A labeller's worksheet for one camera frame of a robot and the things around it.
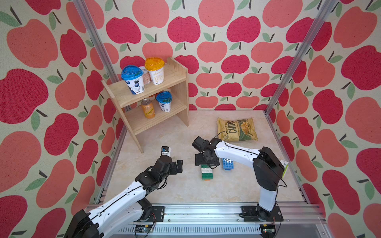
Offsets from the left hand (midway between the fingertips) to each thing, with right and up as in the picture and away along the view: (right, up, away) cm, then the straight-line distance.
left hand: (177, 164), depth 81 cm
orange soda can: (-16, +31, +1) cm, 35 cm away
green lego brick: (+17, -8, +3) cm, 19 cm away
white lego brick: (+17, -5, +4) cm, 18 cm away
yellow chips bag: (+40, +18, +19) cm, 48 cm away
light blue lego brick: (+30, -2, +7) cm, 31 cm away
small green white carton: (+65, -2, +7) cm, 65 cm away
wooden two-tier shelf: (-34, +33, +18) cm, 51 cm away
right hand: (+15, -2, +6) cm, 17 cm away
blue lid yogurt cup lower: (-8, +37, +4) cm, 38 cm away
